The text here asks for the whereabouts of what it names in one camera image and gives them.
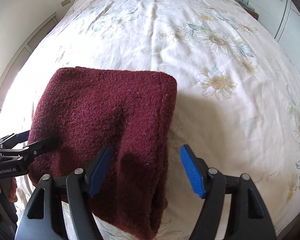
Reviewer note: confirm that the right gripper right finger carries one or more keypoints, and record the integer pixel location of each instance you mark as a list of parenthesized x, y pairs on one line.
[(248, 216)]

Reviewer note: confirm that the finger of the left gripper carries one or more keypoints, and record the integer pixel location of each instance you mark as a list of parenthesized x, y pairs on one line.
[(35, 149), (9, 141)]

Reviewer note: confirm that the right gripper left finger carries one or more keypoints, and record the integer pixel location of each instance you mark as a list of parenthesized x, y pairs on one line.
[(43, 217)]

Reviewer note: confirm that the dark red knitted sweater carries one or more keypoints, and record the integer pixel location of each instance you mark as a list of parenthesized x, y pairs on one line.
[(87, 109)]

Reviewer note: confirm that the person's left hand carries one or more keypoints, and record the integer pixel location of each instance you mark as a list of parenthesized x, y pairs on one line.
[(5, 192)]

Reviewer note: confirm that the white floral bed duvet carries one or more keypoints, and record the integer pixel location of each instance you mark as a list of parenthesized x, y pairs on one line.
[(238, 93)]

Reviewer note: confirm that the right wooden bedside table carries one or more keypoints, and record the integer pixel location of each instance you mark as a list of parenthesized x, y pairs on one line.
[(249, 9)]

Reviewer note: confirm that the white sliding wardrobe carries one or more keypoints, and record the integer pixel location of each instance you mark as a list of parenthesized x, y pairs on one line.
[(282, 19)]

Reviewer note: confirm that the left wall socket plate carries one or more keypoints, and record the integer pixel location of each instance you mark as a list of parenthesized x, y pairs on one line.
[(65, 2)]

